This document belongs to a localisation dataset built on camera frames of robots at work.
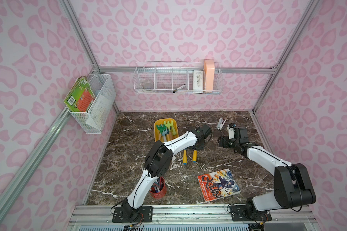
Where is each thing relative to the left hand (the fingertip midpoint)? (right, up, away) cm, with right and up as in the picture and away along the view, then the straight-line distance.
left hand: (198, 145), depth 96 cm
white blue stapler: (+19, +15, +14) cm, 28 cm away
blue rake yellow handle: (-10, -7, -3) cm, 12 cm away
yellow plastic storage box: (-23, +10, +10) cm, 27 cm away
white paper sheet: (-60, +22, -11) cm, 65 cm away
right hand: (+15, +5, -4) cm, 16 cm away
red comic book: (+9, -20, -14) cm, 26 cm away
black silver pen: (-11, +39, +1) cm, 41 cm away
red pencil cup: (-24, -20, -20) cm, 37 cm away
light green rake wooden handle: (-20, +13, +11) cm, 27 cm away
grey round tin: (-34, +40, +1) cm, 52 cm away
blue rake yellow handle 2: (-3, -7, -4) cm, 8 cm away
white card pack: (-1, +41, -5) cm, 41 cm away
